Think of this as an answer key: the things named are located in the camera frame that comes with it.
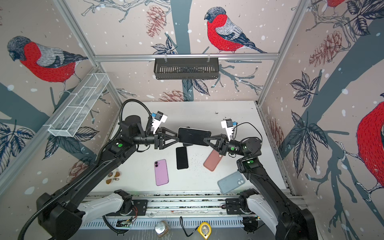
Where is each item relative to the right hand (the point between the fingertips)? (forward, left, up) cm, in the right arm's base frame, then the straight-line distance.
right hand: (203, 144), depth 63 cm
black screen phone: (+8, +14, -30) cm, 34 cm away
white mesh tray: (+15, +67, +4) cm, 69 cm away
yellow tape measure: (-28, -1, -28) cm, 39 cm away
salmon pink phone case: (+7, -5, -31) cm, 32 cm away
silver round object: (-28, +16, -18) cm, 38 cm away
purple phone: (-2, +25, -30) cm, 39 cm away
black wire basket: (+63, +14, -1) cm, 65 cm away
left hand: (+1, +12, +3) cm, 12 cm away
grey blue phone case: (-6, -16, -32) cm, 36 cm away
